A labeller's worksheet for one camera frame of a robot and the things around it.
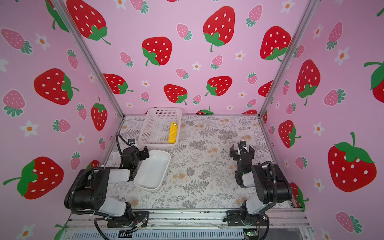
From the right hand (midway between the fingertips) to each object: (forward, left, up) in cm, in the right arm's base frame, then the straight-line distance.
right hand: (242, 145), depth 90 cm
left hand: (-7, +65, -2) cm, 66 cm away
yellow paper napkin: (+11, +48, -7) cm, 50 cm away
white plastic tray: (-20, +54, -9) cm, 59 cm away
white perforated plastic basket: (+13, +63, -8) cm, 65 cm away
